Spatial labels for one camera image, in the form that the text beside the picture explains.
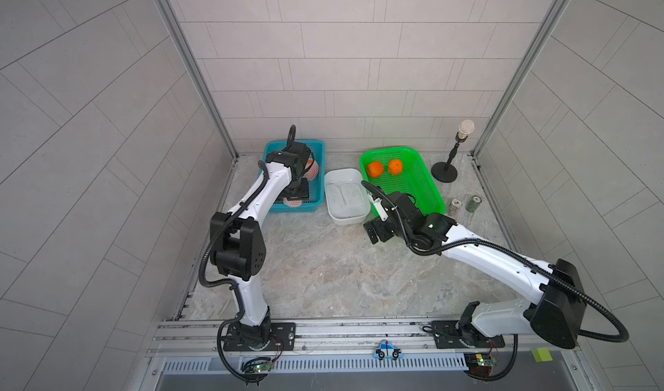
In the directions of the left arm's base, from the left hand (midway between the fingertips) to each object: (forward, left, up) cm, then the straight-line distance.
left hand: (298, 194), depth 89 cm
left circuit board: (-48, +6, -8) cm, 49 cm away
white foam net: (+6, -13, -10) cm, 17 cm away
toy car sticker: (-44, -28, -9) cm, 53 cm away
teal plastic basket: (+7, -6, -5) cm, 11 cm away
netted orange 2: (+18, -37, -5) cm, 42 cm away
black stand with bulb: (+19, -60, -9) cm, 63 cm away
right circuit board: (-47, -53, -11) cm, 71 cm away
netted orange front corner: (-7, +1, +5) cm, 9 cm away
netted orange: (+17, -29, -6) cm, 34 cm away
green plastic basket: (+14, -46, -8) cm, 48 cm away
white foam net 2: (+4, -19, -6) cm, 21 cm away
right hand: (-12, -25, +3) cm, 28 cm away
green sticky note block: (-45, -68, -7) cm, 82 cm away
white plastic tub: (-4, -17, -9) cm, 20 cm away
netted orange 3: (+14, -3, -5) cm, 15 cm away
